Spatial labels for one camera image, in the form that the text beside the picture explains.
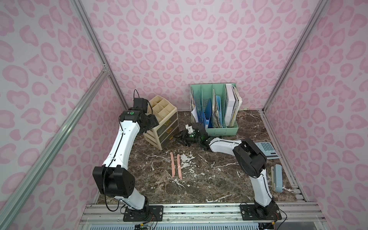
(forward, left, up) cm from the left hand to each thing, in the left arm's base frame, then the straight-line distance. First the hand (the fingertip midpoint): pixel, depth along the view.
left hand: (151, 122), depth 82 cm
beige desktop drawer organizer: (+5, -8, +1) cm, 10 cm away
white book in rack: (+16, -48, -1) cm, 50 cm away
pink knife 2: (-12, -14, -24) cm, 30 cm away
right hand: (-4, -11, -11) cm, 16 cm away
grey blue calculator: (-5, -73, -22) cm, 76 cm away
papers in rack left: (+7, -25, -5) cm, 26 cm away
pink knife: (-16, -11, -24) cm, 31 cm away
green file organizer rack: (+16, -38, -2) cm, 41 cm away
